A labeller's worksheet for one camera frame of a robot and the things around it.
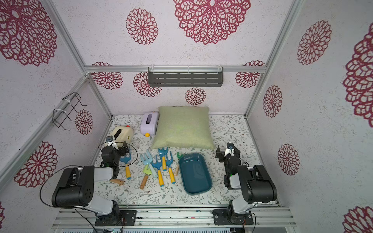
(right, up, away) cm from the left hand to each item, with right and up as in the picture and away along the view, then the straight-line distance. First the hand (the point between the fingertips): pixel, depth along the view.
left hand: (118, 143), depth 93 cm
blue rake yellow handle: (+5, -10, +1) cm, 11 cm away
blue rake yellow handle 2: (+26, -14, -1) cm, 30 cm away
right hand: (+69, -1, -3) cm, 69 cm away
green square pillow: (+44, +10, +4) cm, 45 cm away
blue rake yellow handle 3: (+29, -7, +4) cm, 30 cm away
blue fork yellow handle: (+33, -13, 0) cm, 35 cm away
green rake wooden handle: (+38, -15, -2) cm, 41 cm away
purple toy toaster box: (+17, +13, +10) cm, 24 cm away
